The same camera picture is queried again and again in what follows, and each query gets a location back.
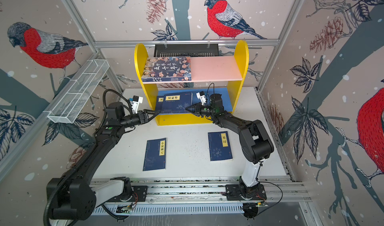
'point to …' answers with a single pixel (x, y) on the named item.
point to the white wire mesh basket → (71, 101)
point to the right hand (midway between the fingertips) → (186, 111)
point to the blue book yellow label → (159, 103)
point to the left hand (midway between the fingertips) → (155, 114)
